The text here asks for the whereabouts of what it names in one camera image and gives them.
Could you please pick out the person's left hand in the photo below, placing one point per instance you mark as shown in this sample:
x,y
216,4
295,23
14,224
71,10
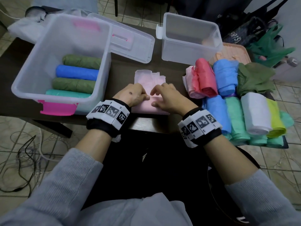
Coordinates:
x,y
131,94

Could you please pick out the person's right hand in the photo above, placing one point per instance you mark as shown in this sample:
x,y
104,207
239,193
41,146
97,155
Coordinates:
x,y
175,101

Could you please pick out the pink plastic bag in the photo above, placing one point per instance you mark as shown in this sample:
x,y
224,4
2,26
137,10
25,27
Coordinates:
x,y
148,80
188,77

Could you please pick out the red plastic bag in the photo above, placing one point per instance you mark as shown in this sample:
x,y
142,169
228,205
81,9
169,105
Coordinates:
x,y
204,77

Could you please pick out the small clear plastic bin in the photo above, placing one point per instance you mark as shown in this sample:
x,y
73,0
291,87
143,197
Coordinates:
x,y
190,54

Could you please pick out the purple bag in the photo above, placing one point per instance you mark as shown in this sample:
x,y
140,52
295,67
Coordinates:
x,y
228,94

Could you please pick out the olive green bag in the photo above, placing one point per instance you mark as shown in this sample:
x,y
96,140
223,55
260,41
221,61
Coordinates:
x,y
82,61
74,85
256,77

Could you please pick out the white bag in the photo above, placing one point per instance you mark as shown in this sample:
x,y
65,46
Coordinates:
x,y
256,112

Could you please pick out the yellow-green bag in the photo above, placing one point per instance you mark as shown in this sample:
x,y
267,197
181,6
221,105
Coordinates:
x,y
278,120

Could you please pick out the translucent zipper bag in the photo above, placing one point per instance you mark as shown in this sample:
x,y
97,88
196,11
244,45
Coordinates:
x,y
23,28

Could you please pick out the person's left forearm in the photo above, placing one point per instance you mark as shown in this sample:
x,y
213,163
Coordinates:
x,y
63,176

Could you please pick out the person's right forearm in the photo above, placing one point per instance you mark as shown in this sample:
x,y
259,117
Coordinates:
x,y
232,171

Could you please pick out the person's black trousers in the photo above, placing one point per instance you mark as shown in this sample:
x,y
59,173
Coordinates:
x,y
164,167

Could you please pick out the black left wristband with markers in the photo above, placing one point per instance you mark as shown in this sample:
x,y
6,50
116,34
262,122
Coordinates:
x,y
98,125

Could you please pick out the black wristband with markers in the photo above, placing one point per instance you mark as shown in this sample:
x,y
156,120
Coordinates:
x,y
209,136
98,125

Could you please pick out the black right wristband with markers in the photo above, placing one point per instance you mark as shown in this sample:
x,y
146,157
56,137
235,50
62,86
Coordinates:
x,y
209,136

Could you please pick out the black smartphone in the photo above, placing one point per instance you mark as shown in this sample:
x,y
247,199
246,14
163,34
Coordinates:
x,y
144,157

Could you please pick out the black chair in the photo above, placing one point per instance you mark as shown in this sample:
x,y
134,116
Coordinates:
x,y
116,7

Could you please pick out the black round stool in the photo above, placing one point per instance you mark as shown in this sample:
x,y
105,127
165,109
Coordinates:
x,y
216,190

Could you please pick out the dark patterned bag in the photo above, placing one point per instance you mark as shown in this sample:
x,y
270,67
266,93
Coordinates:
x,y
247,32

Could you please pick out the green plastic bag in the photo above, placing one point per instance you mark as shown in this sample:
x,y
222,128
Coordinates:
x,y
270,49

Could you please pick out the blue-grey floor mat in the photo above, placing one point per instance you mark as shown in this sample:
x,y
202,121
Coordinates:
x,y
65,3

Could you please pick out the white plastic buckle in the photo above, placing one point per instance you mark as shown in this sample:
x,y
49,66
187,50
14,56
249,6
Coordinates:
x,y
241,219

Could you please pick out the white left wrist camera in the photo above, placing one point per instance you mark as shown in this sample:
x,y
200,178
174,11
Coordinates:
x,y
116,138

